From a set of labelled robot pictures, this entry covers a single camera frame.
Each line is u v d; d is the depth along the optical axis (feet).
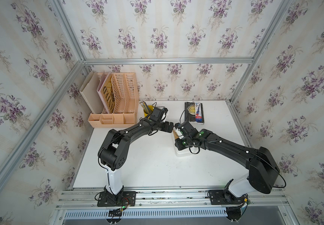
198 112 3.53
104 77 3.18
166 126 2.74
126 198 2.38
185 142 2.30
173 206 2.36
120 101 3.88
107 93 3.14
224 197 2.17
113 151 1.61
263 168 1.38
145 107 3.22
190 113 3.64
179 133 2.22
